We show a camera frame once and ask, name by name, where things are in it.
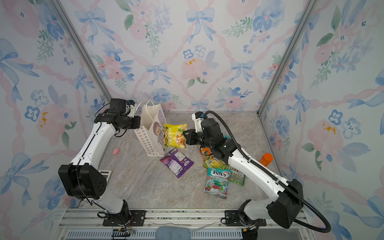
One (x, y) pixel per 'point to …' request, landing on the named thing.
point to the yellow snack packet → (173, 135)
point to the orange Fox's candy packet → (203, 149)
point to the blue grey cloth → (172, 233)
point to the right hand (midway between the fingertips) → (184, 132)
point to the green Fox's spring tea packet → (211, 162)
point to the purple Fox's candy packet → (176, 162)
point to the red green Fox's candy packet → (217, 182)
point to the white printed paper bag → (150, 133)
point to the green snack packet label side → (237, 177)
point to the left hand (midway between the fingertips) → (140, 121)
